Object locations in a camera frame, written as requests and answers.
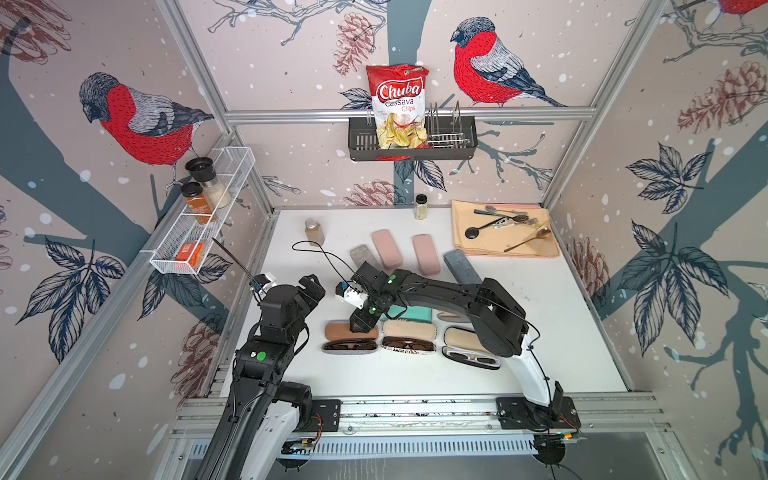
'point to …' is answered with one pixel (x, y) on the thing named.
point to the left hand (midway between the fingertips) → (313, 278)
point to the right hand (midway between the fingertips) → (355, 323)
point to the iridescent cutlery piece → (478, 211)
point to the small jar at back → (421, 206)
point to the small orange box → (191, 253)
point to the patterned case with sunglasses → (409, 337)
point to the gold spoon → (541, 233)
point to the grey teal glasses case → (462, 269)
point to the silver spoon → (492, 209)
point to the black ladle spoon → (474, 232)
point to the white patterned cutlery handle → (504, 223)
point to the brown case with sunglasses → (341, 340)
